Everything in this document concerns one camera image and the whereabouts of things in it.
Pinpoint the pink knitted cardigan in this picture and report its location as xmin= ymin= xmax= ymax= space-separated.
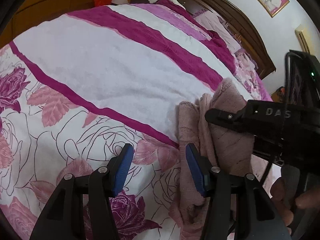
xmin=169 ymin=78 xmax=267 ymax=239

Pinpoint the person's right hand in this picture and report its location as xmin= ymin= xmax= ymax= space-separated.
xmin=270 ymin=177 xmax=320 ymax=235

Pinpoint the purple ruffled pillow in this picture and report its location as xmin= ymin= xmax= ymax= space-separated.
xmin=235 ymin=50 xmax=258 ymax=71

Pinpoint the light purple pillow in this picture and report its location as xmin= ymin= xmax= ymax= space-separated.
xmin=194 ymin=9 xmax=241 ymax=54

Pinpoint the floral purple bed quilt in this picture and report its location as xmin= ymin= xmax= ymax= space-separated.
xmin=1 ymin=0 xmax=270 ymax=239

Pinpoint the dark wooden headboard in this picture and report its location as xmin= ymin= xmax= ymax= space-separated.
xmin=178 ymin=0 xmax=276 ymax=79

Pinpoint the wooden wardrobe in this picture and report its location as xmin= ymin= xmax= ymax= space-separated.
xmin=1 ymin=0 xmax=94 ymax=47

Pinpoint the wall air conditioner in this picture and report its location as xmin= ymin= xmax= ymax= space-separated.
xmin=295 ymin=24 xmax=313 ymax=54

